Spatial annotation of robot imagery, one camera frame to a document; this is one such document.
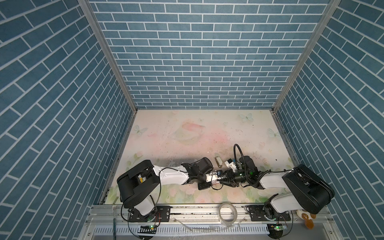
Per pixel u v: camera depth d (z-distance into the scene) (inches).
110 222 27.7
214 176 29.1
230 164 33.2
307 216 27.3
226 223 27.6
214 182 32.5
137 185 17.4
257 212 29.0
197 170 26.5
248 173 27.9
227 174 30.7
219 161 35.0
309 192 17.5
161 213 29.0
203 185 29.5
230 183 30.2
